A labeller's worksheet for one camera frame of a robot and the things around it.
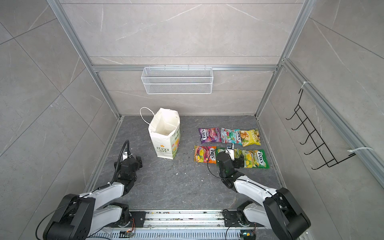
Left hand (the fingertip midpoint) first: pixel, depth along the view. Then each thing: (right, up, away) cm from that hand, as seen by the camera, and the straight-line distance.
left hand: (127, 155), depth 88 cm
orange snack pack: (+47, 0, +7) cm, 48 cm away
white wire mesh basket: (+28, +49, +13) cm, 58 cm away
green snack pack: (+80, -3, +5) cm, 80 cm away
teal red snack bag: (+65, +11, +16) cm, 67 cm away
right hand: (+64, +3, -1) cm, 64 cm away
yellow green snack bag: (+79, +10, +13) cm, 80 cm away
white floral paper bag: (+19, +16, +14) cm, 29 cm away
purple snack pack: (+52, +11, +16) cm, 55 cm away
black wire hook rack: (+96, +10, -23) cm, 99 cm away
